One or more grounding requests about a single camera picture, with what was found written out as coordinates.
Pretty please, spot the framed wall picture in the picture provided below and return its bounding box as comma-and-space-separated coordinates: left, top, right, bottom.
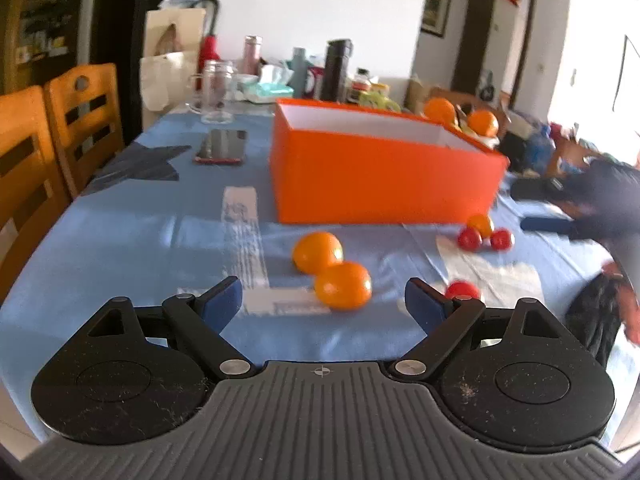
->
421, 0, 451, 38

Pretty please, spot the pink water bottle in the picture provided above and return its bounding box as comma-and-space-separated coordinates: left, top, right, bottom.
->
241, 36, 262, 75

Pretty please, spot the wooden shelf cabinet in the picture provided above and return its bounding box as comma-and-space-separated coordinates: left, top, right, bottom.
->
1, 0, 81, 94

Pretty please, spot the black thermos bottle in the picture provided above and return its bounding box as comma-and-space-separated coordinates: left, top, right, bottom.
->
320, 39, 352, 102

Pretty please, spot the clear glass mug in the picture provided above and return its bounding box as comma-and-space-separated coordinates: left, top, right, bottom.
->
186, 60, 235, 125

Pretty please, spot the grey blue bottle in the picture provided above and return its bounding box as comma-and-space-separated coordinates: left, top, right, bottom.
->
290, 48, 307, 99

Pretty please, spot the green mug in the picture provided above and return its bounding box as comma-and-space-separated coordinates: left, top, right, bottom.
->
358, 90, 401, 113

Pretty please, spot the white tote bag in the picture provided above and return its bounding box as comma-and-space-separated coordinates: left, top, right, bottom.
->
140, 8, 205, 115

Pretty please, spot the wooden chair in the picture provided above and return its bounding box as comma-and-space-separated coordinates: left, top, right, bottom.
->
43, 63, 125, 197
427, 87, 510, 138
1, 86, 70, 298

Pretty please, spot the orange tangerine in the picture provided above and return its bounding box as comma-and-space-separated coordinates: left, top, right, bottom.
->
292, 231, 344, 275
314, 261, 372, 311

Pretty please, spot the smartphone in clear case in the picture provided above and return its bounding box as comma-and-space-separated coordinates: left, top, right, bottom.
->
194, 129, 247, 166

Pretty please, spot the near wooden chair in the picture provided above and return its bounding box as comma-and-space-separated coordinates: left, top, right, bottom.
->
1, 86, 70, 298

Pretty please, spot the left orange in bowl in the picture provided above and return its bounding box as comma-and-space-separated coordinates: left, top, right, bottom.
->
423, 98, 457, 125

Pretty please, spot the small orange fruit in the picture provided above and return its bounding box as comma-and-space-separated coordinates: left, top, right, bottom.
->
465, 214, 495, 240

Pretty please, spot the right orange in bowl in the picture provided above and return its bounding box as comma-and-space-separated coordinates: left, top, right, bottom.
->
466, 108, 500, 138

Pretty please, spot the blue star tablecloth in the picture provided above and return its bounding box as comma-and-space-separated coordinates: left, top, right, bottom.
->
0, 104, 626, 441

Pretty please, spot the red umbrella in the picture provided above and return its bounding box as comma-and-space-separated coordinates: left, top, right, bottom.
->
198, 0, 220, 74

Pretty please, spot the orange in bowl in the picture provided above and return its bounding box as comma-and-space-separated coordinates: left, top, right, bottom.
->
423, 98, 457, 125
466, 108, 500, 138

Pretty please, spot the orange cardboard box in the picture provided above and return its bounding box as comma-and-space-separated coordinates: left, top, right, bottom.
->
269, 99, 509, 224

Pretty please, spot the tissue pack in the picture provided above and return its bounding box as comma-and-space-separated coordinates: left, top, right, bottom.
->
243, 64, 294, 104

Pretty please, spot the far wooden chair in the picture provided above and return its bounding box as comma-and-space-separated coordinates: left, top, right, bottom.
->
427, 87, 510, 138

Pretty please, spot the lone red tomato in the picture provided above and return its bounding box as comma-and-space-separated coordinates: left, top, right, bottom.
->
445, 281, 482, 299

